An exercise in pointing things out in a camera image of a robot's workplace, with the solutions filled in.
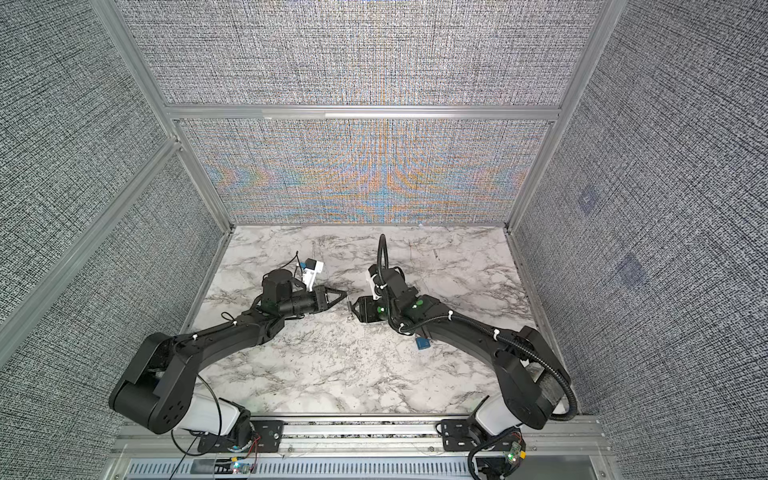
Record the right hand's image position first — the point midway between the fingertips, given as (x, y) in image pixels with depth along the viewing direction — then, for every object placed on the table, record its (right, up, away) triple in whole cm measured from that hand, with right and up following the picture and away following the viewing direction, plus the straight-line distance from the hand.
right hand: (359, 305), depth 83 cm
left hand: (-3, +3, -1) cm, 4 cm away
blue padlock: (+19, -12, +4) cm, 22 cm away
